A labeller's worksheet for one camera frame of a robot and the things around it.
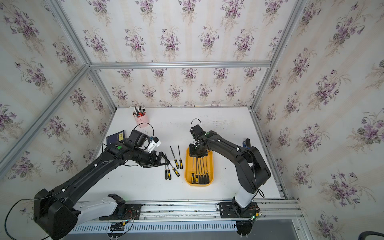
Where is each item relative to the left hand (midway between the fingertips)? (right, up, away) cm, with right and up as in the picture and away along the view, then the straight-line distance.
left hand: (165, 164), depth 72 cm
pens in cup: (-24, +28, +32) cm, 49 cm away
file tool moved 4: (+18, -10, +12) cm, 23 cm away
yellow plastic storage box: (+11, -6, +12) cm, 17 cm away
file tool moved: (+22, -9, +14) cm, 28 cm away
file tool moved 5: (+16, -10, +12) cm, 22 cm away
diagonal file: (+4, -9, +14) cm, 17 cm away
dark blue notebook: (-38, +10, +29) cm, 49 cm away
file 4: (0, -9, +14) cm, 16 cm away
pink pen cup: (-20, +22, +30) cm, 42 cm away
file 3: (-2, -9, +14) cm, 17 cm away
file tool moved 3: (+19, -8, +14) cm, 25 cm away
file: (+14, -8, +9) cm, 18 cm away
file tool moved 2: (+20, -11, +12) cm, 26 cm away
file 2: (+3, -3, +19) cm, 19 cm away
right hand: (+14, +1, +15) cm, 20 cm away
